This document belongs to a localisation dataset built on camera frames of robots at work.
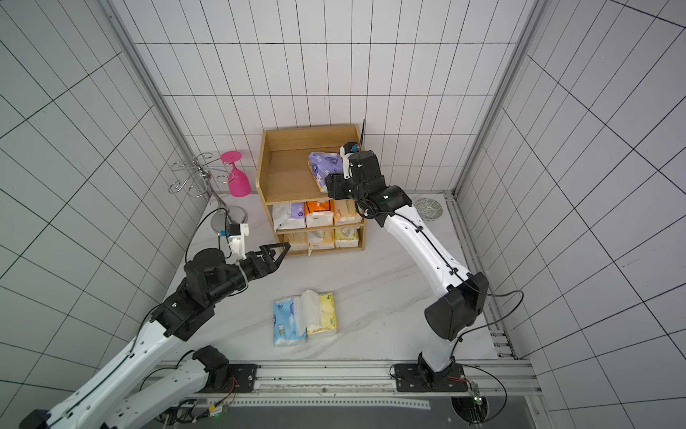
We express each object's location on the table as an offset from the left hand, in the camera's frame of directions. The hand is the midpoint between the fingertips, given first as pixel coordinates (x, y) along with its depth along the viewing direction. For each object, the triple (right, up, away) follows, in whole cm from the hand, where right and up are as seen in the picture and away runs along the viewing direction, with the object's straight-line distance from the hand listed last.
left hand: (280, 254), depth 69 cm
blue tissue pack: (-1, -25, +8) cm, 26 cm away
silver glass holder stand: (-46, +27, +40) cm, 67 cm away
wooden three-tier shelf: (0, +26, +14) cm, 30 cm away
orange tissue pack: (+9, +11, +14) cm, 19 cm away
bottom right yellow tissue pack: (+18, +2, +28) cm, 33 cm away
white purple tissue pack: (-1, +10, +13) cm, 16 cm away
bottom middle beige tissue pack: (+8, +1, +26) cm, 27 cm away
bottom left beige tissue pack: (0, 0, +26) cm, 26 cm away
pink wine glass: (-25, +22, +33) cm, 47 cm away
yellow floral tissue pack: (+9, -20, +10) cm, 24 cm away
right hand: (+10, +20, +6) cm, 24 cm away
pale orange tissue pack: (+17, +11, +16) cm, 26 cm away
